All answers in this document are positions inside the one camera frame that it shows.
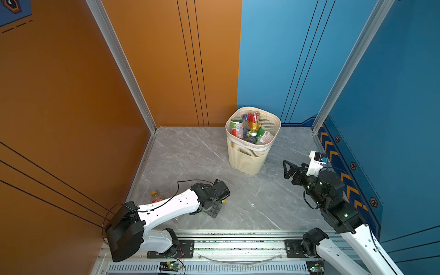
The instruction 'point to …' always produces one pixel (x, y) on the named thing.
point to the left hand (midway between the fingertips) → (208, 203)
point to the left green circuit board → (171, 266)
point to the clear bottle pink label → (267, 137)
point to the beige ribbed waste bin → (250, 158)
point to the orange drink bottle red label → (254, 122)
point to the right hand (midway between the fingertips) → (290, 163)
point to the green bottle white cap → (223, 202)
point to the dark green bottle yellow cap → (260, 132)
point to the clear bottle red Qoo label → (237, 127)
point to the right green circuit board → (315, 267)
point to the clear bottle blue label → (252, 139)
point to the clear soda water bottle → (246, 125)
